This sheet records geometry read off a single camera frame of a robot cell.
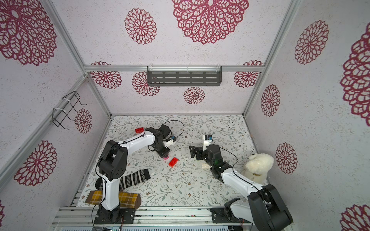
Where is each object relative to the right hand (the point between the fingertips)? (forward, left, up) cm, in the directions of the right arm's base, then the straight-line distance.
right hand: (195, 145), depth 85 cm
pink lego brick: (-2, +19, -13) cm, 23 cm away
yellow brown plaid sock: (-28, +37, -13) cm, 48 cm away
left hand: (-1, +20, -11) cm, 23 cm away
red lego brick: (-5, +14, -13) cm, 19 cm away
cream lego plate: (-7, -6, -12) cm, 16 cm away
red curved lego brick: (+21, +42, -13) cm, 49 cm away
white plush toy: (-15, -30, +4) cm, 34 cm away
